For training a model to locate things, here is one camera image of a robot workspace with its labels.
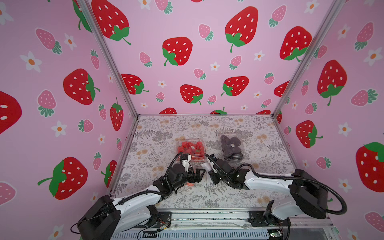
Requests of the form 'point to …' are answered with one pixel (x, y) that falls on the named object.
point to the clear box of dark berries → (233, 148)
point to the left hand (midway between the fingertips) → (201, 170)
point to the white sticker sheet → (207, 166)
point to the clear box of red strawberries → (195, 147)
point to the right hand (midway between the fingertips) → (208, 174)
